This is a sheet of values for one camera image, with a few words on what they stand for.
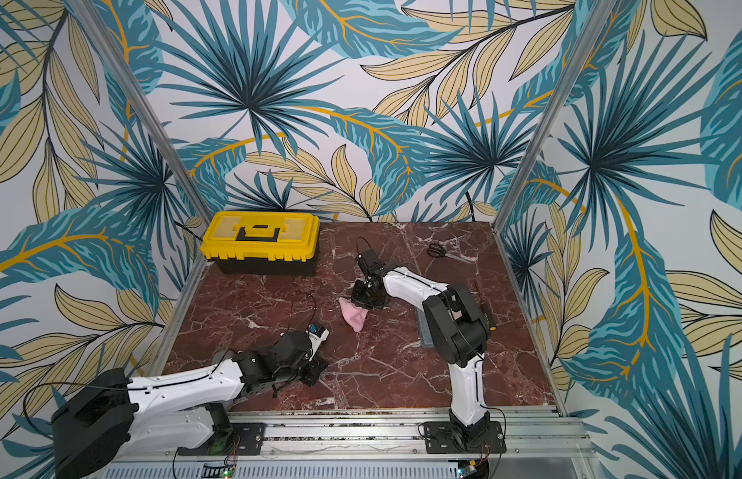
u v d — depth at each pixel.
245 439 0.73
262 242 0.92
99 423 0.41
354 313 0.90
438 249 1.13
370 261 0.78
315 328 0.75
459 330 0.54
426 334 0.88
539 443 0.76
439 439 0.73
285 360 0.64
